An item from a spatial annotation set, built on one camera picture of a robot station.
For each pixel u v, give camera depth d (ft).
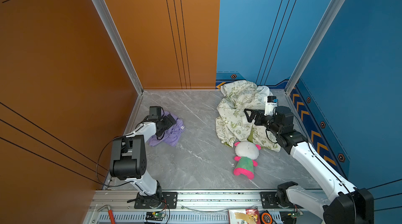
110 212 2.31
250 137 3.00
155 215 2.32
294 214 2.29
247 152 2.72
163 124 2.78
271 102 2.20
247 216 2.19
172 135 3.07
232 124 3.17
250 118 2.29
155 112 2.48
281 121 1.91
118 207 2.40
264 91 3.38
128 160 1.52
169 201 2.42
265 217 2.19
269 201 2.37
